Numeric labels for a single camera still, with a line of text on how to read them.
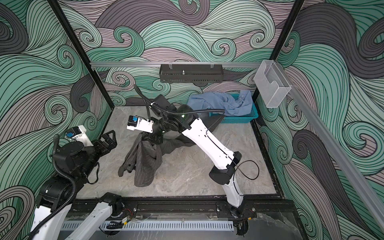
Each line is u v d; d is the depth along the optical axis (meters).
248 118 1.03
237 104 1.12
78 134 0.49
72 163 0.41
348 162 0.49
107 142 0.54
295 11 0.73
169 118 0.43
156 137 0.54
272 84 0.79
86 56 0.91
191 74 0.95
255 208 0.73
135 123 0.50
